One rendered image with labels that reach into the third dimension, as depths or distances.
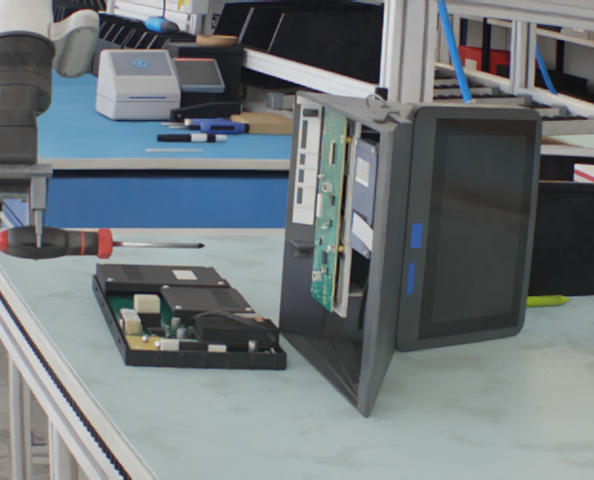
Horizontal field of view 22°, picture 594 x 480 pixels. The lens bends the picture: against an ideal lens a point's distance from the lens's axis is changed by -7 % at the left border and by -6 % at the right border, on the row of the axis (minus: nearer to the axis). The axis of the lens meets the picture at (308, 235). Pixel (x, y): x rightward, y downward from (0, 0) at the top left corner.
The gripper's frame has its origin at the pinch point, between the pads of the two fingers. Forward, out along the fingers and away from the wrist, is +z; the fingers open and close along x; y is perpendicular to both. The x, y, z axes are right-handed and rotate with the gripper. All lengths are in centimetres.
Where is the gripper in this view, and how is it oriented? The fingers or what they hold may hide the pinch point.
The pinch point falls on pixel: (37, 252)
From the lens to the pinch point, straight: 122.0
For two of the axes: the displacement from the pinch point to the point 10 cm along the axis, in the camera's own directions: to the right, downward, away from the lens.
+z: 0.9, 9.3, -3.7
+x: 2.6, -3.8, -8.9
